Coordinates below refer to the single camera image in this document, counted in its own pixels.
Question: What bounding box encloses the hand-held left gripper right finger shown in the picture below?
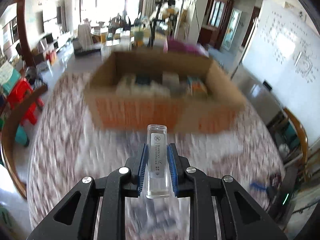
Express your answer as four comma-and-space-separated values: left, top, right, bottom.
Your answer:
167, 143, 288, 240

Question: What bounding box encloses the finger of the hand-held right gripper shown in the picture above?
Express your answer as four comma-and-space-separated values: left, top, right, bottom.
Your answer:
250, 181, 269, 194

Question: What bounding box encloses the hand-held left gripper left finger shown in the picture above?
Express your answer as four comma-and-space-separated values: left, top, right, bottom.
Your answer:
26, 143, 148, 240

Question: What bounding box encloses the clear toothpick box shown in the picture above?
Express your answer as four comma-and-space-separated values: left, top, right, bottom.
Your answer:
146, 124, 173, 199

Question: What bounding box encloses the orange print cardboard box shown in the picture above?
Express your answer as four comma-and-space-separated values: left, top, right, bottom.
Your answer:
84, 51, 247, 134

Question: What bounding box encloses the wooden chair with teal seat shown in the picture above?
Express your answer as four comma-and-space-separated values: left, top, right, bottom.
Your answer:
283, 107, 311, 182

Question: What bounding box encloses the paisley quilted blanket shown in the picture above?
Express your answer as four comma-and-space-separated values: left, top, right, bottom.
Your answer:
26, 72, 286, 240

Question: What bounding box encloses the curved wooden chair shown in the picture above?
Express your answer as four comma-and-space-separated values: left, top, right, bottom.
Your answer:
0, 84, 48, 200

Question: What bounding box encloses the red plastic stool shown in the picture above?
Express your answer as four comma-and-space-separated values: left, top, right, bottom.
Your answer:
7, 78, 44, 126

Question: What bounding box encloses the whiteboard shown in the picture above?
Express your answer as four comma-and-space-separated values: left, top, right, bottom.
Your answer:
241, 0, 320, 107

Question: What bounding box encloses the teal cardboard box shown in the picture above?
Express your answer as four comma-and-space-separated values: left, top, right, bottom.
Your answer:
0, 62, 22, 89

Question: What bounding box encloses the purple box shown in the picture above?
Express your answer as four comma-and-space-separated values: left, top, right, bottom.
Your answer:
166, 39, 209, 58

